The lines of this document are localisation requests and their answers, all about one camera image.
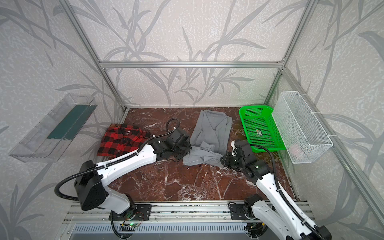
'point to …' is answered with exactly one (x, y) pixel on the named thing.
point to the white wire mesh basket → (303, 136)
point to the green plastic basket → (260, 128)
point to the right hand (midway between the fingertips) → (219, 154)
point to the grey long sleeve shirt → (210, 141)
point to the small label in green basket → (258, 131)
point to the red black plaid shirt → (119, 139)
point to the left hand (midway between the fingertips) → (195, 144)
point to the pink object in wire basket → (296, 151)
